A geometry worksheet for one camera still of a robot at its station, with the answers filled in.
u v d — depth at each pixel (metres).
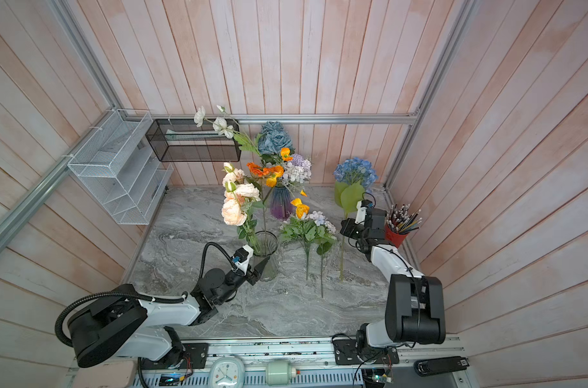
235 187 0.57
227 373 0.69
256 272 0.73
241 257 0.66
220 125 0.83
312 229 0.94
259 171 0.66
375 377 0.71
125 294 0.48
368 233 0.70
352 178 0.95
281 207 1.05
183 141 1.05
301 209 0.71
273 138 0.82
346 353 0.73
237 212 0.61
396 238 0.93
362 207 0.82
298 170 0.84
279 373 0.64
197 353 0.74
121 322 0.44
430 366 0.67
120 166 0.75
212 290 0.62
